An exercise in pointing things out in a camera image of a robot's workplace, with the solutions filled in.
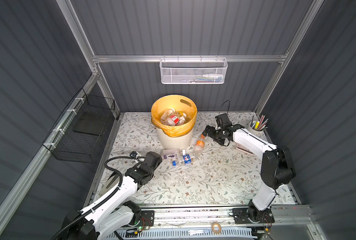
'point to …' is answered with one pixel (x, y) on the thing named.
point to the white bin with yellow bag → (174, 137)
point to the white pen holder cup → (255, 132)
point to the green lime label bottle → (166, 114)
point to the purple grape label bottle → (171, 154)
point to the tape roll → (219, 227)
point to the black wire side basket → (76, 136)
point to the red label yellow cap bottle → (174, 120)
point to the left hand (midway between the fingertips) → (153, 161)
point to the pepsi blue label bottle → (187, 159)
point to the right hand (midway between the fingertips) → (209, 136)
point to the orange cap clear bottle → (200, 144)
